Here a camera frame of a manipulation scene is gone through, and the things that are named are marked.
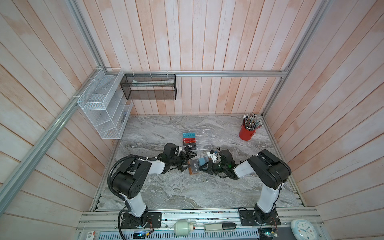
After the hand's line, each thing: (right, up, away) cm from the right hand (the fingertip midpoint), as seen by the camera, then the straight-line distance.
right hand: (199, 168), depth 90 cm
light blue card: (+3, +4, +4) cm, 7 cm away
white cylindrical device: (-9, -19, -25) cm, 33 cm away
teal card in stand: (-6, +20, +8) cm, 23 cm away
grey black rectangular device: (+10, -21, -22) cm, 32 cm away
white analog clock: (+47, -23, -21) cm, 56 cm away
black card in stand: (-6, +13, +8) cm, 17 cm away
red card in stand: (-6, +17, +8) cm, 20 cm away
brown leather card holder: (-4, +1, +2) cm, 4 cm away
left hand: (-3, +5, -1) cm, 6 cm away
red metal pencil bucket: (+32, +21, +11) cm, 40 cm away
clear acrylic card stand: (+4, +17, +14) cm, 23 cm away
